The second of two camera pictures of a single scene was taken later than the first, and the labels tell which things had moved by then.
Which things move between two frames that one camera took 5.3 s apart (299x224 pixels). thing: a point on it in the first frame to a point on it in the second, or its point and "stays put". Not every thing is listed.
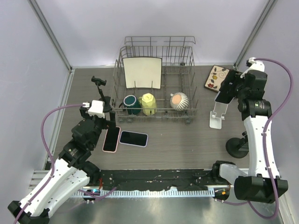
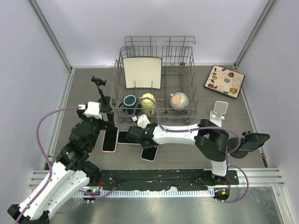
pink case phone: x=111 y=139 stays put
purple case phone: x=224 y=96 to x=149 y=154
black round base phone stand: x=107 y=100 stays put
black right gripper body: x=241 y=92 to x=144 y=147
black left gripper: x=107 y=125 stays put
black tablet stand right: x=238 y=148 stays put
